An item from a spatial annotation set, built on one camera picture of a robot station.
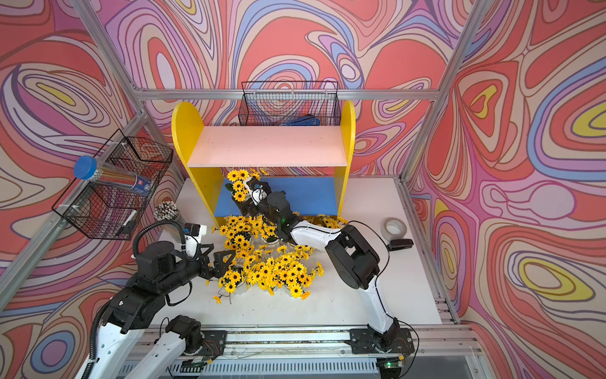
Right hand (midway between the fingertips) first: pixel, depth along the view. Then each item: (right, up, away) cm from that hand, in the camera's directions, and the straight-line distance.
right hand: (244, 193), depth 84 cm
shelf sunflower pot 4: (+10, -26, -10) cm, 30 cm away
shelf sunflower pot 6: (+1, +2, -10) cm, 10 cm away
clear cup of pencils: (-28, -6, 0) cm, 29 cm away
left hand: (-1, -17, -16) cm, 24 cm away
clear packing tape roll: (+60, -14, +13) cm, 63 cm away
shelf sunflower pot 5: (+19, -25, -12) cm, 34 cm away
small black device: (+60, -20, +8) cm, 64 cm away
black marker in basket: (-33, -10, -12) cm, 37 cm away
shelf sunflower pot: (+32, -11, +2) cm, 34 cm away
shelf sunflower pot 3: (-1, -14, -1) cm, 14 cm away
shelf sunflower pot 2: (+9, -14, -1) cm, 16 cm away
